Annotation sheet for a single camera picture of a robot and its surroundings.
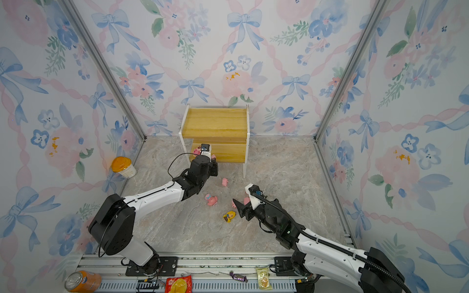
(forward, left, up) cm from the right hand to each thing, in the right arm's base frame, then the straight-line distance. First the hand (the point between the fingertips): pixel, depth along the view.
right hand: (242, 194), depth 76 cm
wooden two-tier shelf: (+25, +7, +15) cm, 30 cm away
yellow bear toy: (-3, +6, -15) cm, 17 cm away
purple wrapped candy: (-27, +1, -17) cm, 32 cm away
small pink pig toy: (+15, +9, -15) cm, 24 cm away
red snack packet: (-30, +24, -15) cm, 41 cm away
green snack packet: (-27, -8, -16) cm, 33 cm away
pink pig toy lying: (+2, +4, -15) cm, 15 cm away
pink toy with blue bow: (+4, +14, -15) cm, 21 cm away
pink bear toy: (+22, +22, +2) cm, 31 cm away
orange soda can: (-30, +54, -6) cm, 62 cm away
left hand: (+18, +13, +1) cm, 22 cm away
